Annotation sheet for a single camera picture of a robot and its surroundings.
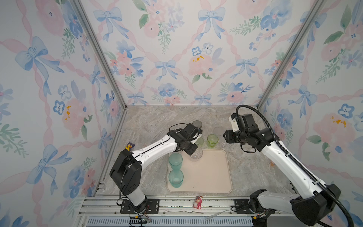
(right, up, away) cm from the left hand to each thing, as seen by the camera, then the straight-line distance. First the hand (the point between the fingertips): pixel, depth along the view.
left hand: (193, 146), depth 83 cm
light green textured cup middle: (+6, 0, +14) cm, 15 cm away
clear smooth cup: (+3, -7, +6) cm, 10 cm away
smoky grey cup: (+5, +13, +23) cm, 27 cm away
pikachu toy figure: (-42, -2, +11) cm, 43 cm away
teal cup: (-10, -18, -1) cm, 21 cm away
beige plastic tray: (+12, -18, +6) cm, 23 cm away
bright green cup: (+15, +2, +14) cm, 20 cm away
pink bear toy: (+2, -28, -10) cm, 30 cm away
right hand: (+18, +8, -6) cm, 21 cm away
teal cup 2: (-11, -11, +9) cm, 18 cm away
